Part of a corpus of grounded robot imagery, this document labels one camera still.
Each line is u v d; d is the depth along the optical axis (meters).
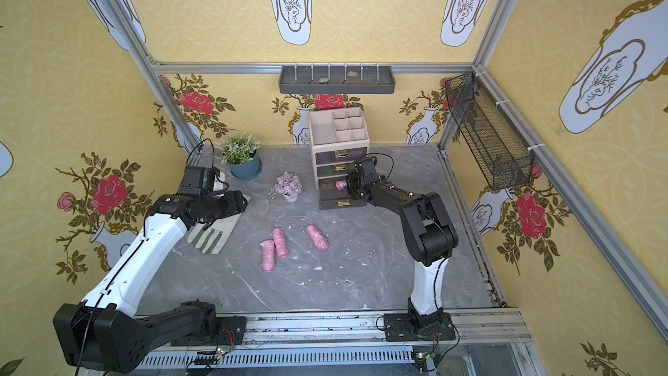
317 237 0.90
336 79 0.92
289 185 0.95
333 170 0.98
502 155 0.87
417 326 0.66
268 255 0.86
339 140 0.90
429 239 0.52
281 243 0.89
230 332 0.73
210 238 0.92
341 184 0.97
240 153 0.98
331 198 1.05
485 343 0.78
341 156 0.91
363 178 0.78
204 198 0.65
